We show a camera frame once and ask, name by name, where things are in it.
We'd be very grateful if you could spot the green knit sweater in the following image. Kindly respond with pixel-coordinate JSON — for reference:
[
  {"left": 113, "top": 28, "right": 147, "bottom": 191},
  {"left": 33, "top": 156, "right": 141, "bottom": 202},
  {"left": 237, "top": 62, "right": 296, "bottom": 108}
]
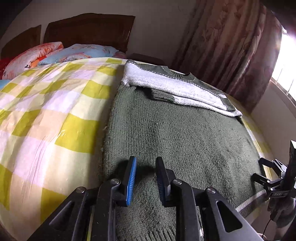
[{"left": 100, "top": 59, "right": 269, "bottom": 241}]

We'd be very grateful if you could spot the right gloved hand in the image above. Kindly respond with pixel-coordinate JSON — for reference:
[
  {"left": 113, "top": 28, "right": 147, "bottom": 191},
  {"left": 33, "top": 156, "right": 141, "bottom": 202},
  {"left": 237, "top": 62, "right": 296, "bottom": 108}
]
[{"left": 267, "top": 197, "right": 295, "bottom": 228}]

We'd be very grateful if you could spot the window with bars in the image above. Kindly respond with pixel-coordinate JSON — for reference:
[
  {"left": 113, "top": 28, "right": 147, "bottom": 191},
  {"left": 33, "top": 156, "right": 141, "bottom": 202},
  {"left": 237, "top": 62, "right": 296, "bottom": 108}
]
[{"left": 271, "top": 28, "right": 296, "bottom": 102}]

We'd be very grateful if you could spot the yellow checkered bed sheet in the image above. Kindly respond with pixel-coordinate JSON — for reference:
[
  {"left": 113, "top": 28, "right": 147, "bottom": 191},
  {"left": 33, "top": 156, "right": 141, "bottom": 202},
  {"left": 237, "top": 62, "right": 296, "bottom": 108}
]
[{"left": 1, "top": 57, "right": 261, "bottom": 240}]

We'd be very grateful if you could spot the pink floral curtain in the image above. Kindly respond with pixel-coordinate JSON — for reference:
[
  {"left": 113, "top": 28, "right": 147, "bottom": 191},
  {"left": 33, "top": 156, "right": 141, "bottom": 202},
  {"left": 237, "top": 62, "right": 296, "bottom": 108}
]
[{"left": 172, "top": 1, "right": 282, "bottom": 111}]

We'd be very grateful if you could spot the light blue cloth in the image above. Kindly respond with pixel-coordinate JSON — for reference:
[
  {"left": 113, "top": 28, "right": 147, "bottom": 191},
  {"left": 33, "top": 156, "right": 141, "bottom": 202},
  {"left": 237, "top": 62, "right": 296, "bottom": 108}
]
[{"left": 0, "top": 79, "right": 11, "bottom": 90}]

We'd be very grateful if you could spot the blue floral folded quilt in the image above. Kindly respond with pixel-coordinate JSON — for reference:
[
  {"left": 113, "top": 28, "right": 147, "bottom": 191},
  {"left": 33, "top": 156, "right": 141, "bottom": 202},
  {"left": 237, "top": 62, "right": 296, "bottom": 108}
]
[{"left": 38, "top": 44, "right": 126, "bottom": 66}]

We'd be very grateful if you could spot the dark wooden nightstand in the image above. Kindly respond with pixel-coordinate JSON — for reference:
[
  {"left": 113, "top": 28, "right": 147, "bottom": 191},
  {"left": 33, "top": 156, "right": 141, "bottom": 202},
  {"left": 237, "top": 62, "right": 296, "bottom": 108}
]
[{"left": 127, "top": 53, "right": 166, "bottom": 66}]

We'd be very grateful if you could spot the pink floral folded quilt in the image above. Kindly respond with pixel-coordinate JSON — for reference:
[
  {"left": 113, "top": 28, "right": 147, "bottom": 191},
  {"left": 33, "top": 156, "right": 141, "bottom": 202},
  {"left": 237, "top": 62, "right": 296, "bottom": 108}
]
[{"left": 2, "top": 42, "right": 63, "bottom": 80}]

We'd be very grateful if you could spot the red quilt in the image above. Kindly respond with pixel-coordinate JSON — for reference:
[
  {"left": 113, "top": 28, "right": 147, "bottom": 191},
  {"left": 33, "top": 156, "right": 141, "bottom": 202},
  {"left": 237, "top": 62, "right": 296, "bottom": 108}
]
[{"left": 0, "top": 58, "right": 11, "bottom": 79}]

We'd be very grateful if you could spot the dark wooden headboard right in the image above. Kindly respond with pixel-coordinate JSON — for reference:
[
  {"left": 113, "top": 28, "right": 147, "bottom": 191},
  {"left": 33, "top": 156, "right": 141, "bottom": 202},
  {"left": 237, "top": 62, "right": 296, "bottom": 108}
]
[{"left": 43, "top": 13, "right": 135, "bottom": 52}]

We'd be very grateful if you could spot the dark wooden headboard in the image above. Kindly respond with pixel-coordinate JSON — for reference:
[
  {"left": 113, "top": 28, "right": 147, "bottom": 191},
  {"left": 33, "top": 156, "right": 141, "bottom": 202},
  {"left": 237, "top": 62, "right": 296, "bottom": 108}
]
[
  {"left": 1, "top": 25, "right": 42, "bottom": 59},
  {"left": 43, "top": 13, "right": 135, "bottom": 52}
]

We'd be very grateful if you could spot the dark wooden headboard left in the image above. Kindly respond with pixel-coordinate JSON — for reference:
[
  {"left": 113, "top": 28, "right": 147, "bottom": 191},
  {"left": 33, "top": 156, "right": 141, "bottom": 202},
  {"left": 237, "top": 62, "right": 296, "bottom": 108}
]
[{"left": 1, "top": 25, "right": 42, "bottom": 59}]

